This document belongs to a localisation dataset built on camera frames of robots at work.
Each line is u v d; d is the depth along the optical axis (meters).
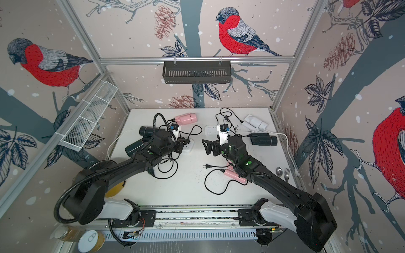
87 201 0.42
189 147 0.95
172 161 0.92
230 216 0.76
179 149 0.76
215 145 0.67
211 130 1.04
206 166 0.90
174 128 0.75
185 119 1.08
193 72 1.07
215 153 0.68
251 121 1.08
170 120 1.12
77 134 0.81
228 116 1.16
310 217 0.39
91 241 0.64
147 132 1.03
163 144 0.67
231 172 0.87
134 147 0.94
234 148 0.57
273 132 1.06
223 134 0.66
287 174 0.88
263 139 0.98
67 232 0.62
